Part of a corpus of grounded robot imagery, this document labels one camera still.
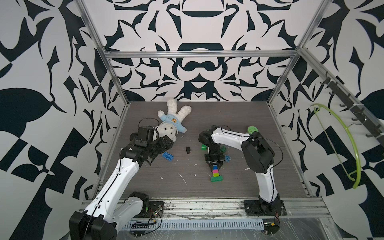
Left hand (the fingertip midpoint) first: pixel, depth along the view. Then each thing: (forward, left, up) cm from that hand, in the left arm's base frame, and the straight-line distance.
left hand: (167, 142), depth 79 cm
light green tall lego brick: (+4, -20, -15) cm, 25 cm away
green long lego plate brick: (-15, -26, -14) cm, 33 cm away
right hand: (-9, -24, -15) cm, 30 cm away
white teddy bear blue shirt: (+18, -1, -8) cm, 20 cm away
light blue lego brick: (-4, -34, -15) cm, 37 cm away
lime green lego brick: (-13, -26, -14) cm, 32 cm away
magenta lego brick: (-12, -25, -14) cm, 31 cm away
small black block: (+3, -11, -16) cm, 20 cm away
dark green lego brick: (+3, -32, -15) cm, 36 cm away
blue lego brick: (-11, -25, -10) cm, 29 cm away
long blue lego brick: (-1, +1, -15) cm, 15 cm away
